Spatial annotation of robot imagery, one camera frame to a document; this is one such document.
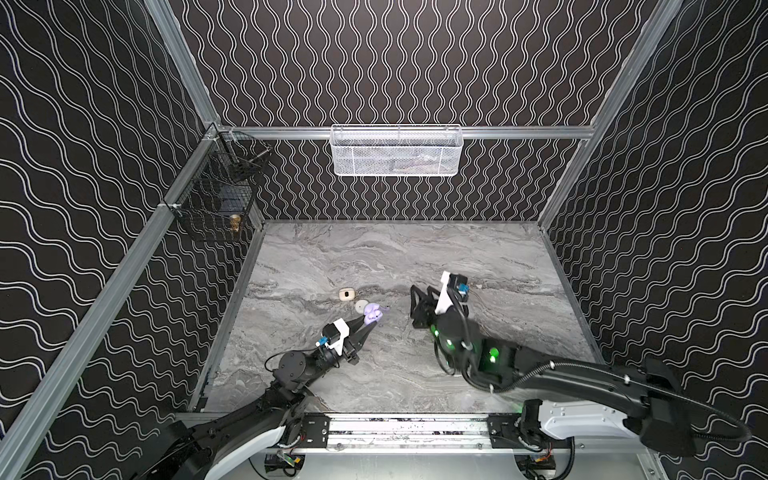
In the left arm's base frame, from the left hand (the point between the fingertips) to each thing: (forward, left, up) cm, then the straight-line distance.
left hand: (376, 321), depth 68 cm
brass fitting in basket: (+26, +41, +6) cm, 49 cm away
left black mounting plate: (-17, +15, -24) cm, 33 cm away
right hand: (+7, -9, +1) cm, 12 cm away
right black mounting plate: (-17, -31, -24) cm, 43 cm away
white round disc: (+18, +8, -23) cm, 30 cm away
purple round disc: (+2, +1, 0) cm, 2 cm away
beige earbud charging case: (+21, +12, -21) cm, 32 cm away
